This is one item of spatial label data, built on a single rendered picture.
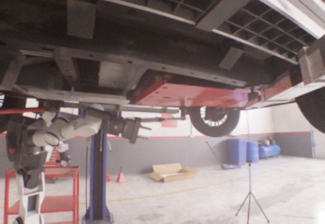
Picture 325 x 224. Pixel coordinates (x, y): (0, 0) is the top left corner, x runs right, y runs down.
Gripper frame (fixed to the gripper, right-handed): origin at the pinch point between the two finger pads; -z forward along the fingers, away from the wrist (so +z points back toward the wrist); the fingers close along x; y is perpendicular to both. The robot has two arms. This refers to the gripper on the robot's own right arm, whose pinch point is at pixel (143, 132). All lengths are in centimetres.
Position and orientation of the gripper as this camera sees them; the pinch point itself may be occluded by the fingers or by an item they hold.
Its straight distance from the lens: 74.5
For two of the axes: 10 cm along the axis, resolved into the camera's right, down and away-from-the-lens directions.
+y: 3.2, 0.4, -9.5
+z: -9.0, -2.8, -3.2
